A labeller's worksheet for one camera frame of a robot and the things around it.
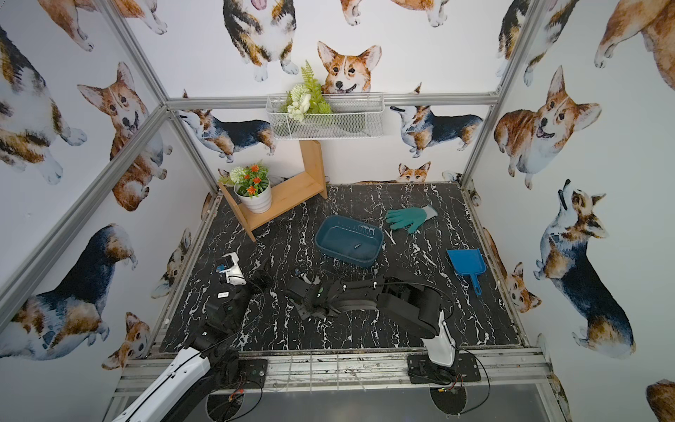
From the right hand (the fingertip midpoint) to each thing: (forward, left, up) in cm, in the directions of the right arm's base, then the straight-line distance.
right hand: (308, 290), depth 88 cm
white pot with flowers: (+30, +20, +20) cm, 41 cm away
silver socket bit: (+18, -16, -1) cm, 25 cm away
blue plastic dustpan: (+11, -57, -2) cm, 59 cm away
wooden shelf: (+40, +12, +5) cm, 42 cm away
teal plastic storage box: (+21, -13, -2) cm, 25 cm away
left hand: (+5, +14, +15) cm, 21 cm away
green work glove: (+32, -41, -2) cm, 52 cm away
